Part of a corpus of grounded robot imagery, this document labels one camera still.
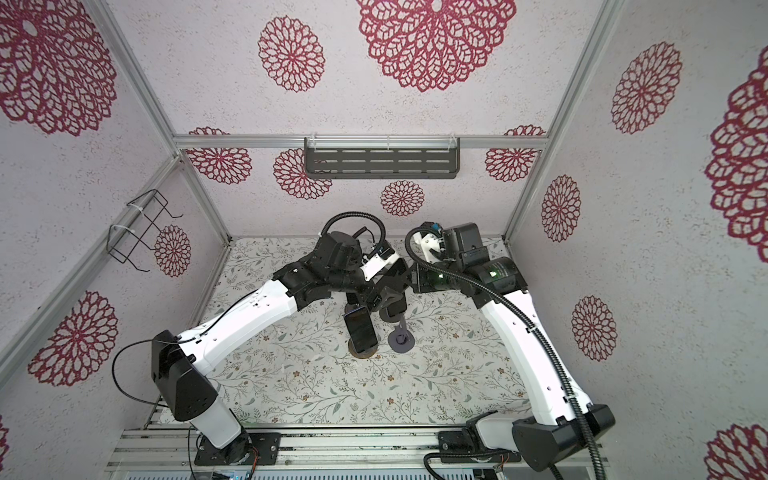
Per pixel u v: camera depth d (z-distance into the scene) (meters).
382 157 0.96
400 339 0.89
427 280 0.59
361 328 0.83
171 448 0.76
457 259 0.50
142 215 0.79
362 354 0.87
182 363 0.42
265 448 0.74
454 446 0.74
